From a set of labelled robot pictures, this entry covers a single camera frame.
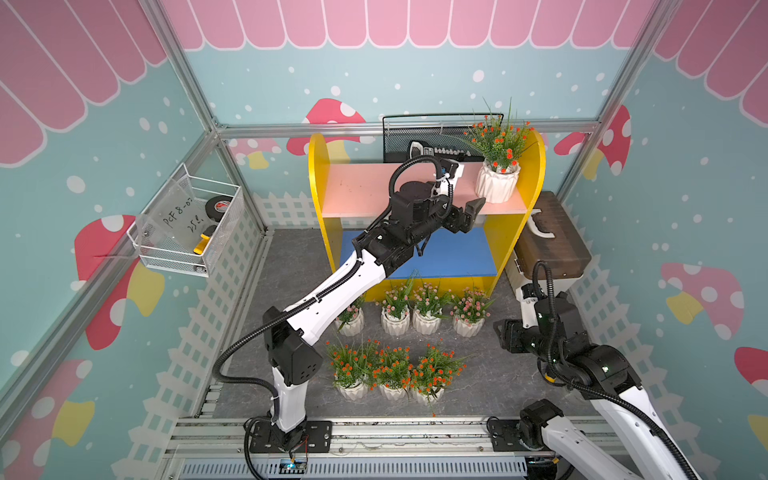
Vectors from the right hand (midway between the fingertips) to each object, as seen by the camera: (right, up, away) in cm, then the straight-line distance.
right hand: (504, 323), depth 72 cm
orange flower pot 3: (-17, -11, -2) cm, 20 cm away
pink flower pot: (-26, +2, +10) cm, 28 cm away
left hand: (-10, +30, -5) cm, 32 cm away
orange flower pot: (-37, -11, -1) cm, 39 cm away
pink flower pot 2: (-17, +2, +11) cm, 20 cm away
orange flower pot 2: (-27, -12, -1) cm, 30 cm away
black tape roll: (-74, +30, +8) cm, 81 cm away
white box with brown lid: (+20, +22, +17) cm, 35 cm away
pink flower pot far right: (-6, +1, +9) cm, 11 cm away
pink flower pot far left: (-40, -3, +15) cm, 42 cm away
